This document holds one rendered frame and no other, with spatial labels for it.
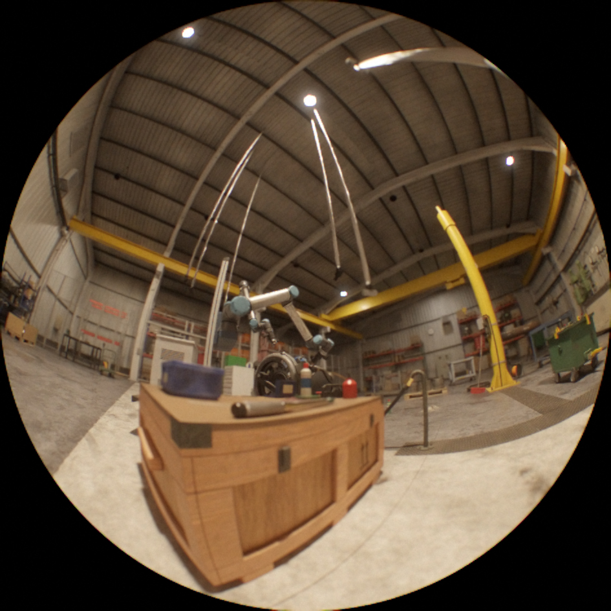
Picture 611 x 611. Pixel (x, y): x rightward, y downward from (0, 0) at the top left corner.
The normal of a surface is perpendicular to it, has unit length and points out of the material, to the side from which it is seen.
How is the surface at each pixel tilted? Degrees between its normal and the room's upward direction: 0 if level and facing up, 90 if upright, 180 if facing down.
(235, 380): 90
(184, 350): 90
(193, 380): 90
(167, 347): 90
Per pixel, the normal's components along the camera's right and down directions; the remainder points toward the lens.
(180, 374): 0.77, -0.27
